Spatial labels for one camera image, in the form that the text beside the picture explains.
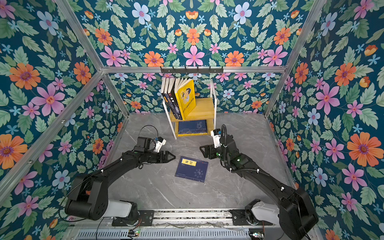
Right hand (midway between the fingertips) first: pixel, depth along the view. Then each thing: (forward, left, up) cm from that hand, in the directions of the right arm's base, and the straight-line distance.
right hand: (205, 145), depth 80 cm
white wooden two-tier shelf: (+27, -1, +2) cm, 27 cm away
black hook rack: (+44, +8, +19) cm, 49 cm away
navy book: (-5, +8, -19) cm, 21 cm away
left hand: (-1, +19, -7) cm, 20 cm away
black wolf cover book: (+17, +17, +17) cm, 29 cm away
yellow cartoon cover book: (+23, +11, +18) cm, 31 cm away
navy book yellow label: (+22, +10, -10) cm, 26 cm away
